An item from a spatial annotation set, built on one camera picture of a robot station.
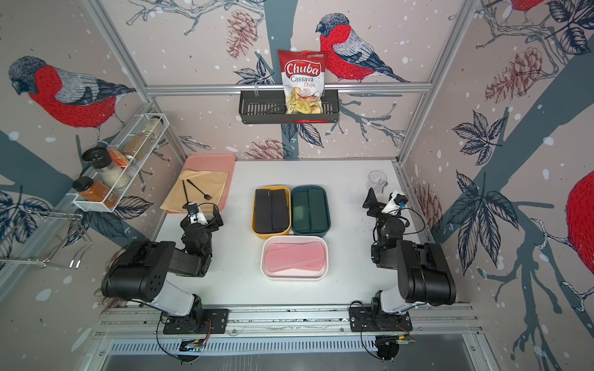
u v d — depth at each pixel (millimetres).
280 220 928
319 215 944
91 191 604
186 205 1029
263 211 951
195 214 760
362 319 728
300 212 969
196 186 1104
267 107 947
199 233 700
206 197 1067
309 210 951
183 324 674
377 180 1082
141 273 456
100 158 627
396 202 721
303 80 832
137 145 778
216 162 1225
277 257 832
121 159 718
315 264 837
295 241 896
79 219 573
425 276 432
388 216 758
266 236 893
